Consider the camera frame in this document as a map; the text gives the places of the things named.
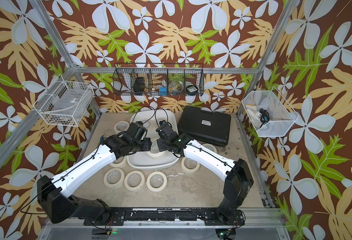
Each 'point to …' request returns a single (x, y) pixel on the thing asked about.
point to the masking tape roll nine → (134, 180)
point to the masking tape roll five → (157, 121)
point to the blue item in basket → (163, 91)
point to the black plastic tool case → (205, 126)
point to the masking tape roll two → (121, 126)
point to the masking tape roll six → (189, 165)
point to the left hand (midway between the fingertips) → (149, 142)
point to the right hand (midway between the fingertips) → (161, 140)
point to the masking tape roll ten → (159, 189)
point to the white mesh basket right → (282, 115)
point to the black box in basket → (139, 86)
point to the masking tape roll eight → (114, 177)
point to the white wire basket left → (65, 103)
